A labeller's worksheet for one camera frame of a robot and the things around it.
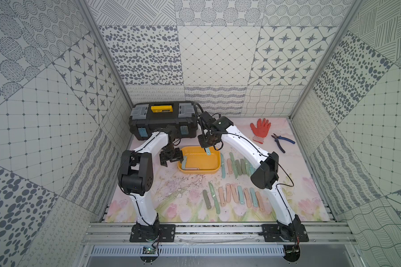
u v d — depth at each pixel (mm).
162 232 735
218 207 818
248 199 838
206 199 838
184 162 954
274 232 747
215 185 885
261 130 1129
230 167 954
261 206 819
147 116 978
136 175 506
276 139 1076
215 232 764
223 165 968
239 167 943
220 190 860
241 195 856
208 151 859
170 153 791
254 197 839
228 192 859
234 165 958
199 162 945
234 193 858
